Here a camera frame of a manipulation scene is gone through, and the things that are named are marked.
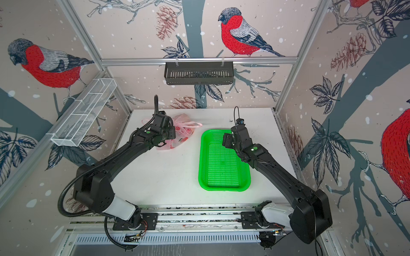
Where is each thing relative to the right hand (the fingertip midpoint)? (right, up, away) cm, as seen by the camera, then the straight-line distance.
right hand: (229, 134), depth 83 cm
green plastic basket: (-4, -20, +8) cm, 22 cm away
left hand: (-31, +4, +4) cm, 32 cm away
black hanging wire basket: (-18, +40, +24) cm, 50 cm away
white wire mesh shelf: (-74, +7, -8) cm, 75 cm away
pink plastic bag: (-27, +3, +15) cm, 31 cm away
